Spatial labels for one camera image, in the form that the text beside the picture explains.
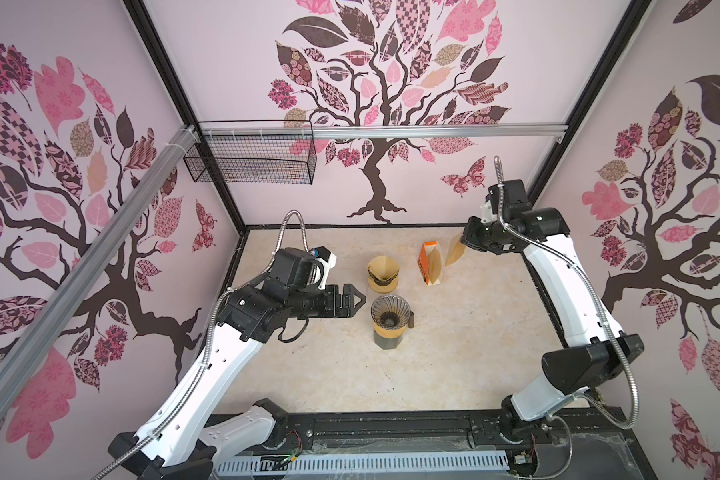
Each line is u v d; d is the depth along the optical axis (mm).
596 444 716
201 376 389
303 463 697
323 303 563
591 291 444
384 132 929
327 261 604
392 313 837
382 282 900
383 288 900
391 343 856
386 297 814
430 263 1004
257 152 948
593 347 413
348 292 574
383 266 923
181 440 362
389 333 807
